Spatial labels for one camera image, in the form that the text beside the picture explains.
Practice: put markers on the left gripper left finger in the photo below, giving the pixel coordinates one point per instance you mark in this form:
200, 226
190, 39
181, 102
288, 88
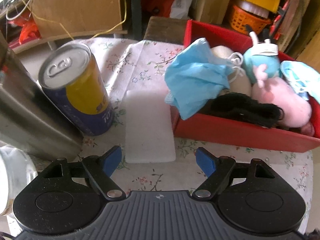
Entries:
99, 171

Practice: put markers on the orange plastic basket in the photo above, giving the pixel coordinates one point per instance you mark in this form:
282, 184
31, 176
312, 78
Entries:
239, 18

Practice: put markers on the red cardboard box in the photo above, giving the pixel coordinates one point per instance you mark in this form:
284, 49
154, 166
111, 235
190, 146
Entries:
230, 132

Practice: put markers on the wooden desk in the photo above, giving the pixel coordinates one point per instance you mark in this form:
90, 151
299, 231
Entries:
60, 19

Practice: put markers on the pink pig plush toy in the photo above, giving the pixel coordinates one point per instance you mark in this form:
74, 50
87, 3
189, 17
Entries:
262, 66

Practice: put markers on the stainless steel thermos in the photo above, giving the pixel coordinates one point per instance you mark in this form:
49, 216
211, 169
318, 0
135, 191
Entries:
29, 120

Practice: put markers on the blue face mask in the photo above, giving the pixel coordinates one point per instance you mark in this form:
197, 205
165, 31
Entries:
303, 79
194, 77

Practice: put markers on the wooden cabinet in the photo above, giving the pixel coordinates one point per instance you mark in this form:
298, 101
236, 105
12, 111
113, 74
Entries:
311, 54

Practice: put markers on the black knitted cloth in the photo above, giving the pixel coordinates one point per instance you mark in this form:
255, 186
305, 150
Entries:
240, 107

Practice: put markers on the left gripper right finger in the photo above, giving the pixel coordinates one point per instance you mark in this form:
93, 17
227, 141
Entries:
217, 170

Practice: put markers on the white foam block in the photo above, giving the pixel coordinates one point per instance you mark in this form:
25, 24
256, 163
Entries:
148, 130

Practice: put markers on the glass coffee jar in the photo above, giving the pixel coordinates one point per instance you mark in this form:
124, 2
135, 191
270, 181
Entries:
17, 171

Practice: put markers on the yellow blue drink can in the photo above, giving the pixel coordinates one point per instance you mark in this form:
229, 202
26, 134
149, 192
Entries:
71, 79

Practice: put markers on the brown cardboard box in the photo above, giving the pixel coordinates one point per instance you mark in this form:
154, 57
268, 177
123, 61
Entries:
209, 11

